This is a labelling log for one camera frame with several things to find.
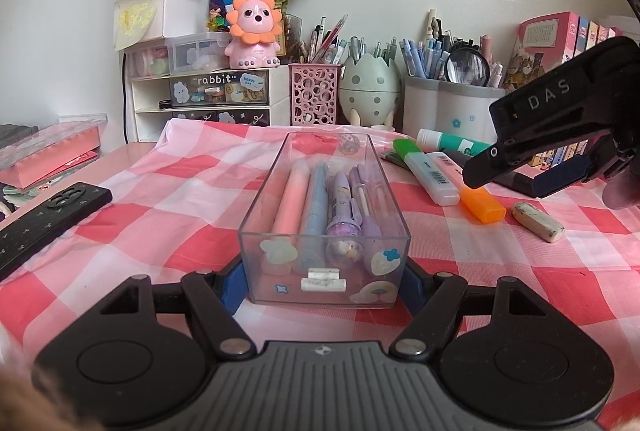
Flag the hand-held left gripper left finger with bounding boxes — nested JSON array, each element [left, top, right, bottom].
[[97, 261, 256, 358]]

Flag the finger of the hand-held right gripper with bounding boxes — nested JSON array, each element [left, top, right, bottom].
[[461, 36, 640, 189], [534, 156, 608, 198]]

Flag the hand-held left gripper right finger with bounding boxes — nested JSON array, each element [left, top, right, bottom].
[[391, 261, 546, 358]]

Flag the white eraser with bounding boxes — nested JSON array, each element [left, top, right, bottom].
[[512, 202, 566, 243]]

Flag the clear plastic storage box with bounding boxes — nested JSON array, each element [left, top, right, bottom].
[[238, 132, 412, 309]]

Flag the orange white highlighter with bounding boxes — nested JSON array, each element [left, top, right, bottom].
[[459, 185, 507, 223]]

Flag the purple pen with globe end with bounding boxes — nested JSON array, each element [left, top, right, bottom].
[[325, 171, 364, 269]]

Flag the green white glue stick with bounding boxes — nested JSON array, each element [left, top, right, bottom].
[[416, 128, 493, 158]]

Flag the black marker grey label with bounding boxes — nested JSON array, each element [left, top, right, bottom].
[[380, 148, 538, 198]]

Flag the peach highlighter pen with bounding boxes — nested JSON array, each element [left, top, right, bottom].
[[270, 160, 312, 276]]

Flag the grey-blue highlighter pen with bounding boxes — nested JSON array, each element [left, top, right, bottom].
[[294, 162, 330, 274]]

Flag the green white highlighter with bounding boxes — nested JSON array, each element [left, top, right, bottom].
[[392, 138, 460, 206]]

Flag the person's right hand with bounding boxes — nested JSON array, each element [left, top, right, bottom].
[[604, 171, 640, 210]]

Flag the row of comic books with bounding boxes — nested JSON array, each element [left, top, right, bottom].
[[530, 15, 596, 169]]

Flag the black magnifying glass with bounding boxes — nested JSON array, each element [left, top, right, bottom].
[[446, 48, 491, 87]]

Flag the grey white flower pen holder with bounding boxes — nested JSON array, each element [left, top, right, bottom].
[[402, 75, 507, 147]]

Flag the pink checked tablecloth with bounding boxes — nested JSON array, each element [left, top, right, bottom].
[[0, 118, 640, 412]]

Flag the bunch of blue pink pens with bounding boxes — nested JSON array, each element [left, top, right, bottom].
[[400, 8, 506, 87]]

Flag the green egg pen holder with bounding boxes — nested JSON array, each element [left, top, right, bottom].
[[339, 52, 402, 129]]

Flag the bunch of grey pens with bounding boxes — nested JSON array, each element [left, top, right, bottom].
[[345, 36, 401, 64]]

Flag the black patterned phone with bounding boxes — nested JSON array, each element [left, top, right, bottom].
[[0, 182, 113, 282]]

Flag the white desktop drawer unit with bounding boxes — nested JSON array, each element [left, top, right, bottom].
[[131, 65, 291, 143]]

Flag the pink perforated pen holder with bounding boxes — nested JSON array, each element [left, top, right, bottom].
[[289, 62, 342, 127]]

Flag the pink flat box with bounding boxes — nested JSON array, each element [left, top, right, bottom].
[[0, 114, 108, 189]]

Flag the bunch of red black pens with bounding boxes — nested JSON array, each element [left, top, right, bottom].
[[300, 14, 349, 64]]

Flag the clear plastic drawer box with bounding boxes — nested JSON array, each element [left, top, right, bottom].
[[125, 31, 233, 77]]

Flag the dark glass plant vase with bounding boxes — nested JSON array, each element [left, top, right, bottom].
[[280, 14, 302, 59]]

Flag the pink lion figurine orange mane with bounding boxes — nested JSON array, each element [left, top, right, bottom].
[[223, 0, 287, 71]]

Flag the purple toy figure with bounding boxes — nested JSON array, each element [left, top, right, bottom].
[[207, 0, 231, 32]]

